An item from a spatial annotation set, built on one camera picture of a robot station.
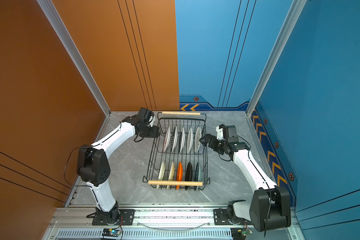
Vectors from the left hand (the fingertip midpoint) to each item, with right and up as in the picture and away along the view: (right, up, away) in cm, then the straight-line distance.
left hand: (156, 132), depth 92 cm
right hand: (+29, -5, -9) cm, 31 cm away
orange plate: (+15, -20, -19) cm, 31 cm away
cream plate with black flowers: (+6, -20, -18) cm, 27 cm away
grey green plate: (+24, -20, -20) cm, 37 cm away
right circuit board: (+44, -47, -22) cm, 68 cm away
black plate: (+20, -24, -7) cm, 32 cm away
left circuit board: (-17, -47, -21) cm, 54 cm away
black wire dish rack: (+13, -17, +1) cm, 21 cm away
